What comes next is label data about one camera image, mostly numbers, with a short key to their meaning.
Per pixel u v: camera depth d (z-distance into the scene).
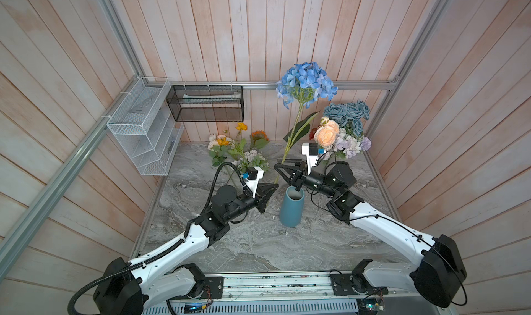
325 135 0.70
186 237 0.50
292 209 0.77
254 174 0.59
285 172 0.66
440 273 0.40
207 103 0.90
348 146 0.80
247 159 1.04
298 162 0.64
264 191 0.62
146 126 0.71
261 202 0.60
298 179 0.59
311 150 0.58
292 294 0.73
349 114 0.80
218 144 1.14
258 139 1.18
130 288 0.39
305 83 0.53
